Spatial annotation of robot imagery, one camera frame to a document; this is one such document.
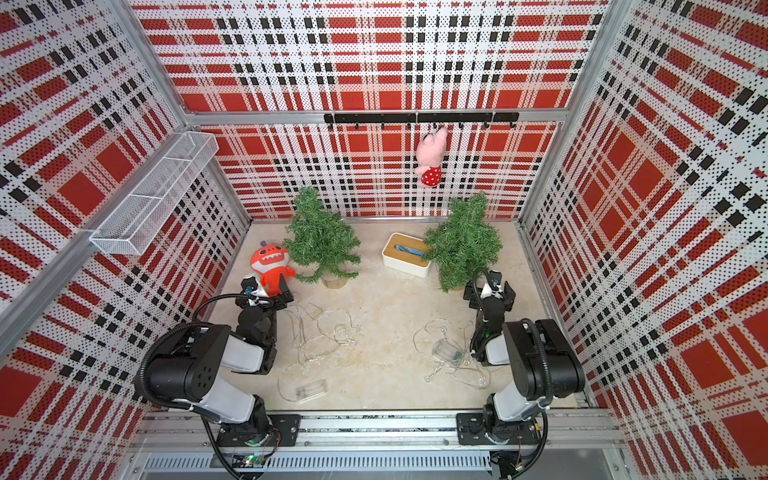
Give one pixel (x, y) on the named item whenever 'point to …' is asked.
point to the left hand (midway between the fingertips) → (272, 278)
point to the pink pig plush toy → (429, 154)
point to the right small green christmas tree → (463, 244)
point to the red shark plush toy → (271, 261)
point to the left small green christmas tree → (321, 241)
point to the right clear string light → (447, 345)
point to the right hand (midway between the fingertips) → (491, 278)
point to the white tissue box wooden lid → (406, 248)
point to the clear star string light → (317, 333)
